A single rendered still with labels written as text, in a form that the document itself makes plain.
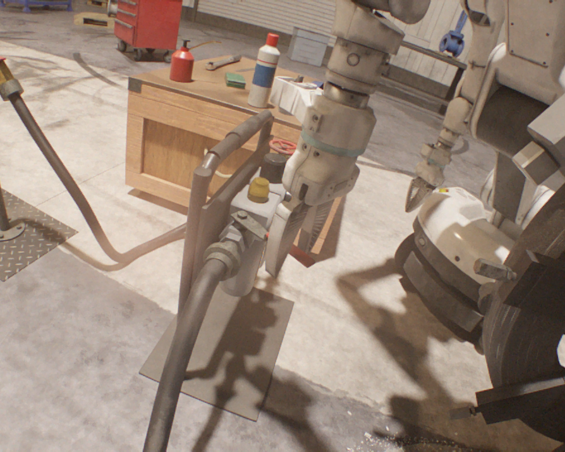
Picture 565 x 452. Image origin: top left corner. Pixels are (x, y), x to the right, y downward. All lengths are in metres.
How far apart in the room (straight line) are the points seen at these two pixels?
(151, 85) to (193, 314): 0.92
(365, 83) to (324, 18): 8.65
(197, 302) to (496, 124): 0.73
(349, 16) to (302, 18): 8.78
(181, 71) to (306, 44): 5.43
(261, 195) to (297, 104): 0.24
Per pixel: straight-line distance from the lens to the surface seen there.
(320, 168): 0.38
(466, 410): 0.75
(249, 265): 0.67
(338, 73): 0.38
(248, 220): 0.54
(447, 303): 1.25
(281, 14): 9.32
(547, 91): 0.83
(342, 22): 0.37
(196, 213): 0.51
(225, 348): 0.94
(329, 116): 0.37
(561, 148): 0.49
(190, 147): 1.24
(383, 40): 0.37
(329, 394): 0.95
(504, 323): 0.62
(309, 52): 6.65
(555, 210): 0.57
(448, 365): 1.23
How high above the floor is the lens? 0.77
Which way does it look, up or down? 35 degrees down
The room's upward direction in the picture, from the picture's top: 17 degrees clockwise
